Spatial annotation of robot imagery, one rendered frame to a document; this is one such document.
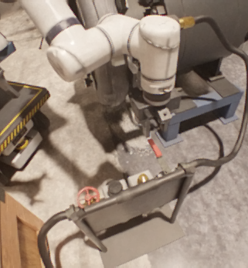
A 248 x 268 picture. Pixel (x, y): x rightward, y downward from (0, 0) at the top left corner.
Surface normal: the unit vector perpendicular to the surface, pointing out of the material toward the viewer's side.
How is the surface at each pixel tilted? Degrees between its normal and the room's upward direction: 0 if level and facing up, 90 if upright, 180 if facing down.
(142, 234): 0
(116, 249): 0
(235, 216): 0
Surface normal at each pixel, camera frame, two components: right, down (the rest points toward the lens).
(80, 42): 0.43, -0.11
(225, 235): -0.07, -0.64
